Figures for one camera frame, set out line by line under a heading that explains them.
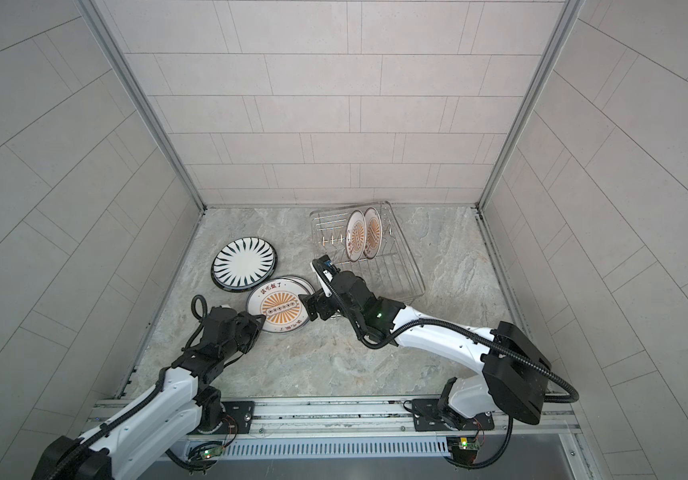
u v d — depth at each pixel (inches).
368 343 22.3
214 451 25.4
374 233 37.9
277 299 35.0
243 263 37.9
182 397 21.3
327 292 25.8
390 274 37.9
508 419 26.8
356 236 38.3
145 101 34.1
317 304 25.8
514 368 15.9
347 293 21.8
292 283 36.7
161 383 20.7
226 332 25.6
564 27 28.6
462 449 26.8
